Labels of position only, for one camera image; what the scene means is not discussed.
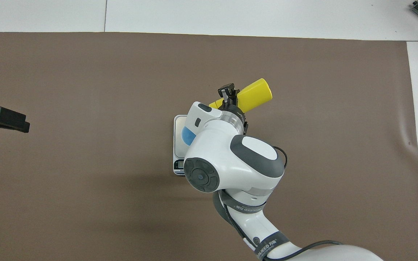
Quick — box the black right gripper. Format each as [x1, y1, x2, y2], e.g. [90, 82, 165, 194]
[218, 83, 249, 135]

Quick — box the yellow squeeze bottle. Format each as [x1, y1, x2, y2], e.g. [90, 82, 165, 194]
[209, 78, 273, 113]

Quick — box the light blue plastic cup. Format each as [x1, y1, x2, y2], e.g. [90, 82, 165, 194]
[181, 127, 197, 146]

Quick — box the silver digital kitchen scale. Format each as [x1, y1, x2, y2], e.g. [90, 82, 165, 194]
[173, 115, 195, 176]

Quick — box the brown table mat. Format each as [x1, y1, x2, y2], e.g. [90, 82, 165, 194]
[0, 32, 418, 261]

